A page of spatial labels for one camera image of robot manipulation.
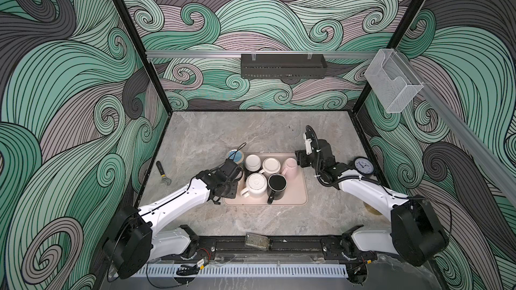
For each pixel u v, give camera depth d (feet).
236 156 2.87
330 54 3.11
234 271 2.29
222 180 1.97
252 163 2.86
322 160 2.13
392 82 2.61
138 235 1.28
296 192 2.89
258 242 2.35
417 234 1.35
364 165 3.10
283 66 3.13
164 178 3.02
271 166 2.89
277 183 2.67
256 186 2.67
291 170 2.82
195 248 2.28
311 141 2.45
